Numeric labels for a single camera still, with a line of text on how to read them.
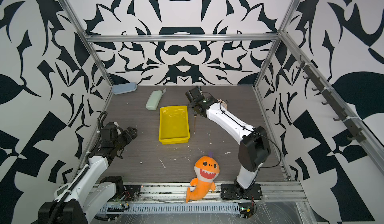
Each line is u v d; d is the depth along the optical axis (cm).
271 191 76
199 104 60
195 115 84
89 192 49
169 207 71
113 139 66
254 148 45
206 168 74
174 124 100
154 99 109
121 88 118
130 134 77
